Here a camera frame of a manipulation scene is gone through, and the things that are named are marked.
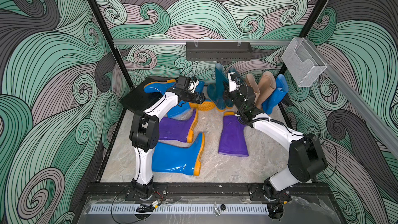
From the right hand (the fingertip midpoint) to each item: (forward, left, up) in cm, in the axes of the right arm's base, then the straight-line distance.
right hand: (222, 81), depth 80 cm
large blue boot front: (-33, +20, -27) cm, 46 cm away
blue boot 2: (0, -34, -6) cm, 34 cm away
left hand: (+3, +12, -14) cm, 19 cm away
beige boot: (+7, -29, -11) cm, 32 cm away
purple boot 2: (-20, -8, -29) cm, 36 cm away
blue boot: (-1, +24, -27) cm, 36 cm away
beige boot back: (+6, -18, -6) cm, 20 cm away
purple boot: (-15, +23, -25) cm, 38 cm away
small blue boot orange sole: (+3, +7, -25) cm, 26 cm away
